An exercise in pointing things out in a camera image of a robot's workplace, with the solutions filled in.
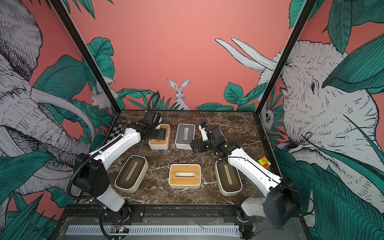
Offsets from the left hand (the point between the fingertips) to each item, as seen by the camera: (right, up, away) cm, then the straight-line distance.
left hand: (162, 131), depth 88 cm
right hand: (+21, -5, -8) cm, 22 cm away
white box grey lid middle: (+12, -3, +17) cm, 21 cm away
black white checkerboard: (-36, 0, +17) cm, 40 cm away
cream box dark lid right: (+38, -26, -6) cm, 47 cm away
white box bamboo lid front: (+14, -26, -2) cm, 29 cm away
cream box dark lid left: (-16, -24, -5) cm, 29 cm away
